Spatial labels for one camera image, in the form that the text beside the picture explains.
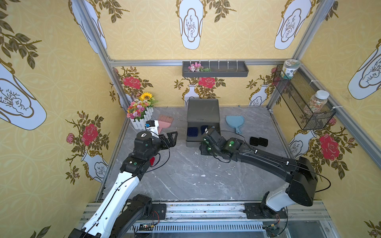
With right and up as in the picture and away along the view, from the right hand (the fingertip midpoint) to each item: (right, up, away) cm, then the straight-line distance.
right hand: (203, 144), depth 82 cm
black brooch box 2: (+41, -1, +16) cm, 44 cm away
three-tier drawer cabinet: (+1, +17, +6) cm, 18 cm away
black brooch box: (+35, -1, +17) cm, 39 cm away
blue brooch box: (-6, +7, +2) cm, 9 cm away
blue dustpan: (+27, +12, +32) cm, 44 cm away
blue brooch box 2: (0, +9, +6) cm, 11 cm away
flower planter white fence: (-40, +20, +16) cm, 48 cm away
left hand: (-20, +7, -7) cm, 22 cm away
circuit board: (-29, -40, -9) cm, 50 cm away
